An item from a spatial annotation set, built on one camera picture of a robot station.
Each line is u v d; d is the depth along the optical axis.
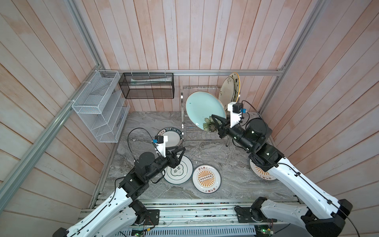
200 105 0.57
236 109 0.50
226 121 0.55
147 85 1.04
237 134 0.53
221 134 0.55
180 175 0.88
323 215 0.39
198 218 0.74
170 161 0.59
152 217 0.73
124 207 0.48
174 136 1.08
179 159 0.62
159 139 0.58
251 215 0.66
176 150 0.61
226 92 0.86
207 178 0.86
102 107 0.71
